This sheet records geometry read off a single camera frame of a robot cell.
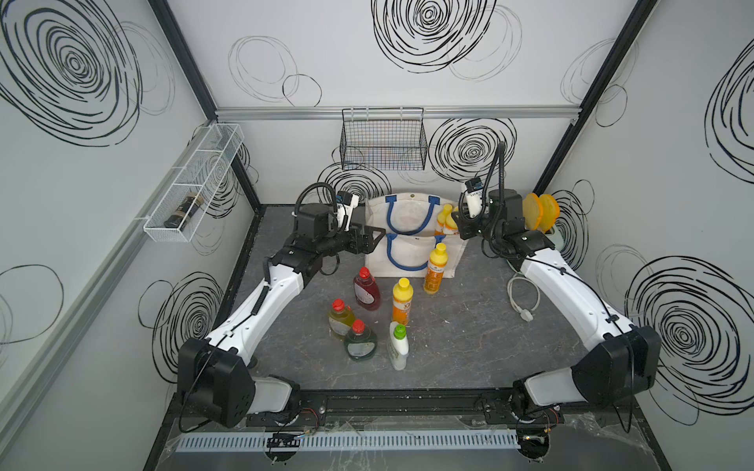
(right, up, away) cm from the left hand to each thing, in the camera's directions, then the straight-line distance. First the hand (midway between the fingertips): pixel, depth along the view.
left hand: (372, 229), depth 76 cm
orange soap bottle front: (+21, +2, +2) cm, 21 cm away
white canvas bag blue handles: (+12, +3, +25) cm, 28 cm away
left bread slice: (+50, +6, +15) cm, 53 cm away
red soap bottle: (-2, -17, +6) cm, 19 cm away
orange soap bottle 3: (+21, +4, +16) cm, 27 cm away
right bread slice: (+54, +5, +13) cm, 56 cm away
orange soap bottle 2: (+8, -17, -2) cm, 18 cm away
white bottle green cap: (+7, -28, -6) cm, 30 cm away
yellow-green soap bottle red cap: (-8, -23, -1) cm, 25 cm away
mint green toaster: (+57, -3, +15) cm, 59 cm away
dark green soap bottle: (-3, -29, -3) cm, 29 cm away
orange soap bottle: (+18, -13, +9) cm, 24 cm away
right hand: (+24, +5, +3) cm, 25 cm away
